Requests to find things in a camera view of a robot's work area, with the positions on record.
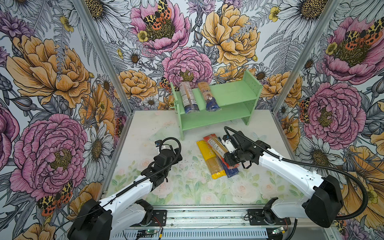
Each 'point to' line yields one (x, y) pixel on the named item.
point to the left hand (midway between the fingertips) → (172, 155)
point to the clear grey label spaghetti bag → (188, 97)
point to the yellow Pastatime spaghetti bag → (213, 161)
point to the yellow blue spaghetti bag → (211, 102)
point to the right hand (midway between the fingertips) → (228, 163)
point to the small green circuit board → (146, 233)
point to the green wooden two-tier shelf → (237, 100)
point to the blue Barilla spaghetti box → (229, 172)
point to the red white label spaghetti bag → (219, 149)
